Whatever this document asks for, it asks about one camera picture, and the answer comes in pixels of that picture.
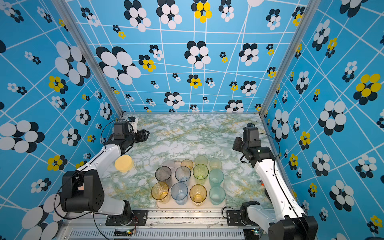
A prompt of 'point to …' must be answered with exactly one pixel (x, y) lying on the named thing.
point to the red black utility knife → (262, 183)
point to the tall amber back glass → (159, 192)
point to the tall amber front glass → (198, 193)
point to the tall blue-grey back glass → (179, 191)
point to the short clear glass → (169, 164)
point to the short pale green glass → (215, 163)
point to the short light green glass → (201, 159)
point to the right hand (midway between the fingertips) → (240, 141)
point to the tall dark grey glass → (163, 173)
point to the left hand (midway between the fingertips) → (145, 132)
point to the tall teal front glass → (216, 177)
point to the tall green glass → (200, 172)
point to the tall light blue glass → (182, 174)
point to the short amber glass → (187, 163)
